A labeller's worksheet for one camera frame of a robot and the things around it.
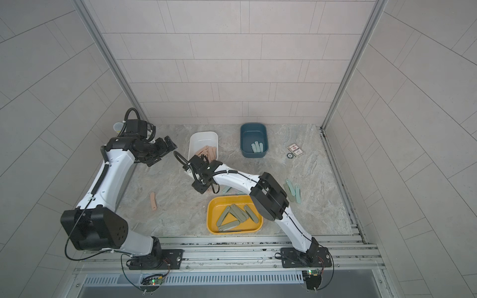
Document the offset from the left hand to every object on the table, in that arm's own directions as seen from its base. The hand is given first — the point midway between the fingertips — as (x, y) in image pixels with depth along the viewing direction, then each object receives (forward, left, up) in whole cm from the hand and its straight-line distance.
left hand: (173, 147), depth 81 cm
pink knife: (+11, -14, -18) cm, 25 cm away
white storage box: (+19, -5, -18) cm, 27 cm away
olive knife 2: (-23, -22, -20) cm, 37 cm away
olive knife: (-22, -29, -19) cm, 41 cm away
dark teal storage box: (+26, -34, -18) cm, 47 cm away
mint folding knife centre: (-10, -23, -20) cm, 32 cm away
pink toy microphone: (+9, +27, +4) cm, 28 cm away
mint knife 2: (+16, -39, -18) cm, 45 cm away
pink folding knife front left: (-16, +11, -21) cm, 29 cm away
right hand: (-9, -10, -18) cm, 22 cm away
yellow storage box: (-19, -19, -19) cm, 33 cm away
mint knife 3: (+16, -41, -18) cm, 48 cm away
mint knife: (+15, -36, -18) cm, 43 cm away
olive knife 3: (-23, -36, -20) cm, 47 cm away
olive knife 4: (-27, -25, -20) cm, 42 cm away
